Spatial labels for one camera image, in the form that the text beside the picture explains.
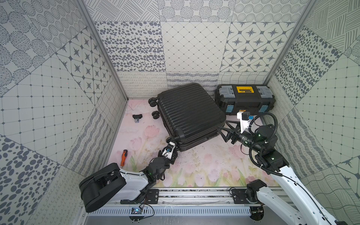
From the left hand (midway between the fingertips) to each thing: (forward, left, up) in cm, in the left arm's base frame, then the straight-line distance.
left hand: (176, 146), depth 80 cm
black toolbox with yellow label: (+35, -38, +5) cm, 52 cm away
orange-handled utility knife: (-3, +34, -10) cm, 35 cm away
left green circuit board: (-33, +19, -13) cm, 40 cm away
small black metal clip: (+28, +33, -10) cm, 45 cm away
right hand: (+2, -23, +18) cm, 29 cm away
